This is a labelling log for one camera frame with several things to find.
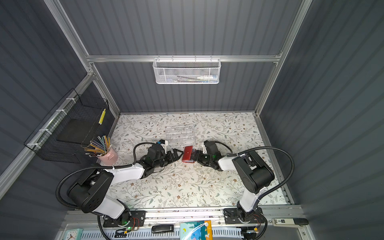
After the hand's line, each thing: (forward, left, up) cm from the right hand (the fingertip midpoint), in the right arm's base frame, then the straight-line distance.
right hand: (194, 157), depth 92 cm
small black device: (-37, +14, +1) cm, 40 cm away
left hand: (-3, +7, +5) cm, 9 cm away
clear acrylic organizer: (+17, +12, -2) cm, 21 cm away
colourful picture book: (-38, -6, -2) cm, 39 cm away
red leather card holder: (+1, +4, +1) cm, 5 cm away
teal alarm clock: (-40, +54, 0) cm, 67 cm away
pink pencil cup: (-3, +50, +3) cm, 50 cm away
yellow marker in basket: (+12, +51, +23) cm, 58 cm away
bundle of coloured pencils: (+3, +57, +8) cm, 57 cm away
